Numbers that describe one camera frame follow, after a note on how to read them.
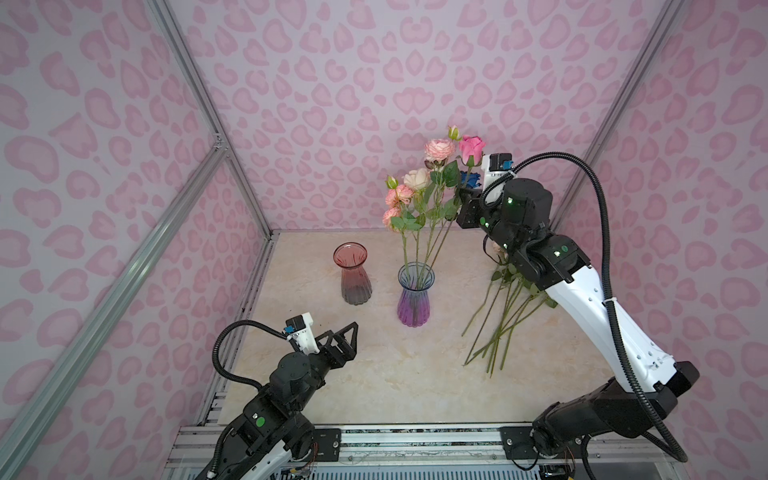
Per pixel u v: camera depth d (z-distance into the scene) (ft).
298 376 1.70
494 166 1.70
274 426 1.71
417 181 2.43
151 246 2.13
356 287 3.02
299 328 2.04
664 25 2.32
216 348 1.65
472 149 1.90
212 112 2.80
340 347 2.08
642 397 1.17
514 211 1.50
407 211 2.46
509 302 3.22
